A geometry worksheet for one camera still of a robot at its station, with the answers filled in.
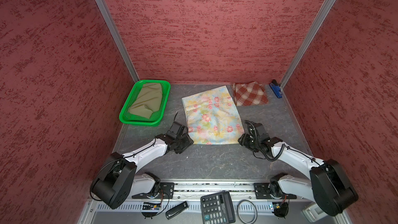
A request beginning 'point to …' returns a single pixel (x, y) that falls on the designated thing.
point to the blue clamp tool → (275, 88)
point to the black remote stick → (176, 210)
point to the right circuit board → (280, 209)
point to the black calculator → (217, 208)
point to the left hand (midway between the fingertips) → (191, 146)
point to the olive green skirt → (148, 100)
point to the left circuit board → (149, 206)
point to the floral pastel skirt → (213, 117)
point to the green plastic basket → (156, 117)
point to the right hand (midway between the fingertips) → (240, 144)
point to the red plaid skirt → (251, 93)
